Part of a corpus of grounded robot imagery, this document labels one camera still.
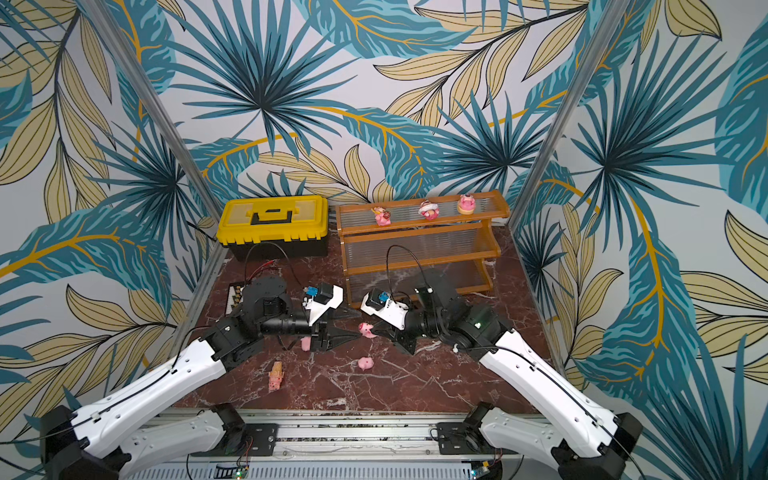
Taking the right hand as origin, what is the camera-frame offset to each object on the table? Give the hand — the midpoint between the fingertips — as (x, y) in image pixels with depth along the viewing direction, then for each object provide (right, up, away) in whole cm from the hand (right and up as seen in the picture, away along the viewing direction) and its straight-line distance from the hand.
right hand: (375, 325), depth 66 cm
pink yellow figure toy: (+1, +26, +12) cm, 28 cm away
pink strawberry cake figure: (+14, +27, +14) cm, 34 cm away
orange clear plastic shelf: (+2, +20, +34) cm, 40 cm away
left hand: (-4, 0, -3) cm, 5 cm away
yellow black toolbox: (-35, +25, +33) cm, 54 cm away
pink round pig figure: (+24, +29, +17) cm, 42 cm away
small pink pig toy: (-2, 0, -3) cm, 4 cm away
